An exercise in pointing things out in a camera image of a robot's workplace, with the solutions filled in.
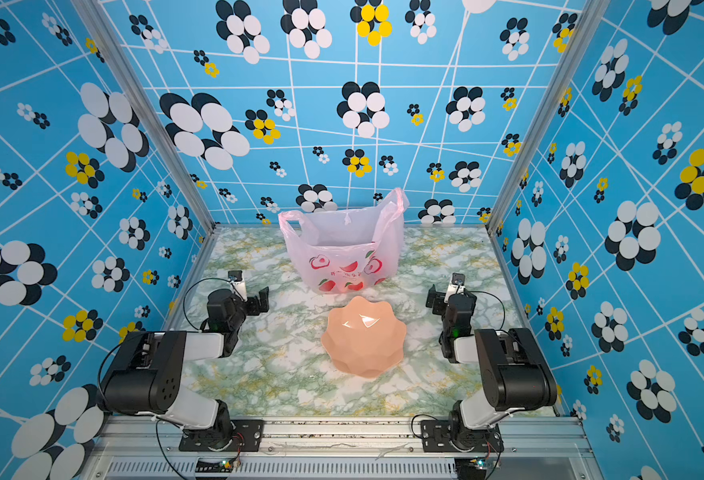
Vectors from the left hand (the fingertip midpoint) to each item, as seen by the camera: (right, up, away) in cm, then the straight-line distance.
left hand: (254, 286), depth 94 cm
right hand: (+63, 0, -1) cm, 63 cm away
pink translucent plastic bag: (+30, +11, -12) cm, 34 cm away
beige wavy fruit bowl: (+35, -15, -4) cm, 38 cm away
